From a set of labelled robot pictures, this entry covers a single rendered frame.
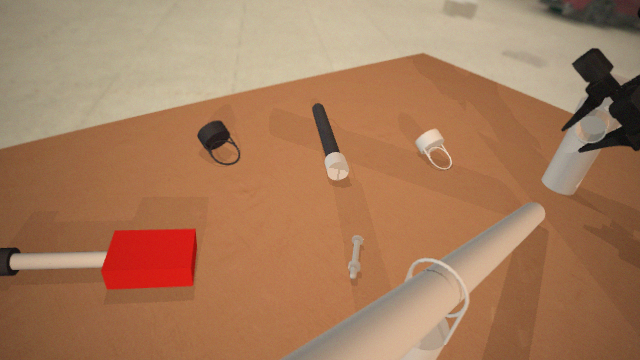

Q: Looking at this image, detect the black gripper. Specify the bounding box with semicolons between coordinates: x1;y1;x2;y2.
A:
561;48;640;153

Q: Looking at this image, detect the beige open-topped cup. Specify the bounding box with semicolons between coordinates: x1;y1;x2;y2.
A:
574;97;621;143

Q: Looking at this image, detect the grey carriage bolt with nut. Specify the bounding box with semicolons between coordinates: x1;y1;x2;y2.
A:
348;235;363;280

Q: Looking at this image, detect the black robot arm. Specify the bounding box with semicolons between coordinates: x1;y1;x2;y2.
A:
609;77;640;136

